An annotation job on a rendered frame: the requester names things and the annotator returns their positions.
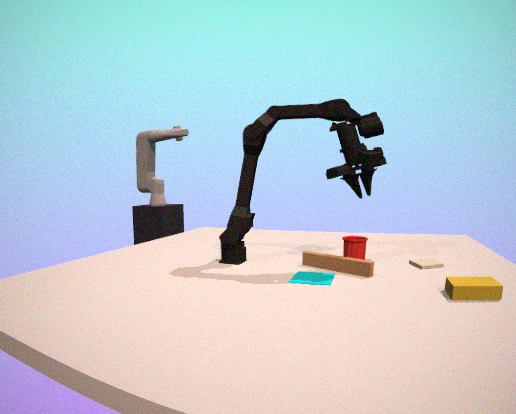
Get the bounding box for yellow rectangular block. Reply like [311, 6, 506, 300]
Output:
[445, 276, 503, 301]

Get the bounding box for long wooden plank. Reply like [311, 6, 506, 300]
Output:
[302, 250, 375, 278]

